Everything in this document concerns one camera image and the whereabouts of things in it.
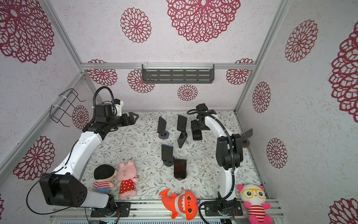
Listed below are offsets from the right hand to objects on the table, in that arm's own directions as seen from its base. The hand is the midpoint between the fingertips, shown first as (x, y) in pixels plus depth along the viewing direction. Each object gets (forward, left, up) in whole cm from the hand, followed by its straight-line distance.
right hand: (199, 125), depth 97 cm
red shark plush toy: (-49, +9, -2) cm, 50 cm away
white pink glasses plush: (-43, -26, -5) cm, 51 cm away
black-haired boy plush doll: (-36, +55, -2) cm, 66 cm away
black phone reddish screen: (-30, +13, -3) cm, 33 cm away
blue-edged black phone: (-2, +26, 0) cm, 26 cm away
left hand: (-9, +41, +16) cm, 45 cm away
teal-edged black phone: (+1, +12, 0) cm, 12 cm away
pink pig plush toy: (-35, +43, -4) cm, 56 cm away
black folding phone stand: (-2, +12, -15) cm, 19 cm away
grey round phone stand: (-3, +24, -9) cm, 26 cm away
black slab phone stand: (-23, +21, -7) cm, 32 cm away
